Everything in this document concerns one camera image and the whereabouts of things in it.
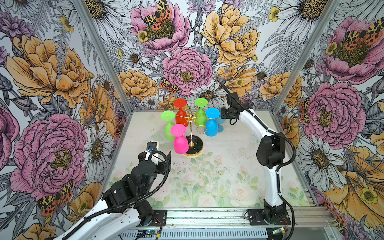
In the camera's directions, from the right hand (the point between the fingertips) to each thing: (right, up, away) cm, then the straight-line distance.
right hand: (224, 116), depth 98 cm
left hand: (-35, -19, -29) cm, 49 cm away
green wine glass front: (-33, 0, -20) cm, 38 cm away
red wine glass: (-26, -1, -20) cm, 33 cm away
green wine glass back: (-16, -2, -9) cm, 19 cm away
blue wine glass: (-10, -6, -13) cm, 18 cm away
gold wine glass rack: (-19, -17, +2) cm, 26 cm away
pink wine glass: (-26, -15, -21) cm, 37 cm away
